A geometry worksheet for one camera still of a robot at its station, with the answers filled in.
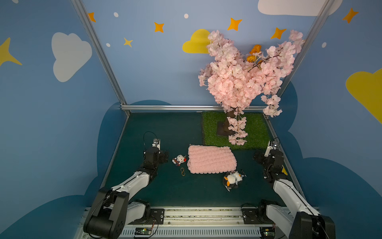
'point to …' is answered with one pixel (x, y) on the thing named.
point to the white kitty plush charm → (179, 159)
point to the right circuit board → (267, 232)
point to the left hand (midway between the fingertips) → (157, 148)
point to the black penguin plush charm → (231, 180)
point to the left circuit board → (143, 231)
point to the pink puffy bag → (204, 159)
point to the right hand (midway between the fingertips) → (267, 150)
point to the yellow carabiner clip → (182, 172)
